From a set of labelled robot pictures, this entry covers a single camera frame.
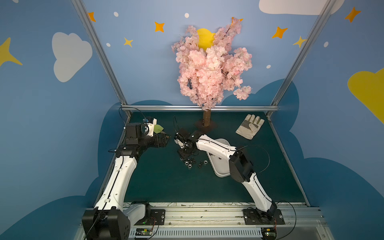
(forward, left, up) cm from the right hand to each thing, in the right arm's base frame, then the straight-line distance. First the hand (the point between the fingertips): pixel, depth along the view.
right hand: (185, 152), depth 93 cm
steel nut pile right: (-4, -13, -4) cm, 14 cm away
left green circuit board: (-42, +17, -6) cm, 46 cm away
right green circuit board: (-38, -45, -8) cm, 60 cm away
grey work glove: (+29, -47, -6) cm, 55 cm away
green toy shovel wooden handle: (+22, +23, -5) cm, 33 cm away
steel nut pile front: (-6, -3, -5) cm, 8 cm away
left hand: (0, +11, +19) cm, 22 cm away
